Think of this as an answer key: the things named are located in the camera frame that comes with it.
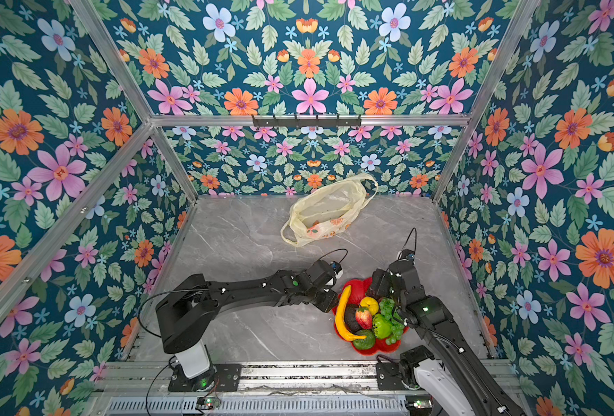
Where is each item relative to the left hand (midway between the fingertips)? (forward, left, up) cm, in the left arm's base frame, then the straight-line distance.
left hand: (339, 299), depth 83 cm
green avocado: (-14, -6, 0) cm, 15 cm away
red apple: (-7, -6, +3) cm, 10 cm away
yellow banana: (-9, +1, +1) cm, 9 cm away
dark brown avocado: (-6, -3, -1) cm, 7 cm away
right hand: (+4, -15, +8) cm, 18 cm away
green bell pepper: (-10, -12, +1) cm, 15 cm away
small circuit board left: (-24, +39, -5) cm, 46 cm away
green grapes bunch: (-10, -16, +1) cm, 19 cm away
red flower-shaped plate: (+4, -7, -3) cm, 9 cm away
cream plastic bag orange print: (+44, 0, -5) cm, 45 cm away
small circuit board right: (-28, -20, -6) cm, 35 cm away
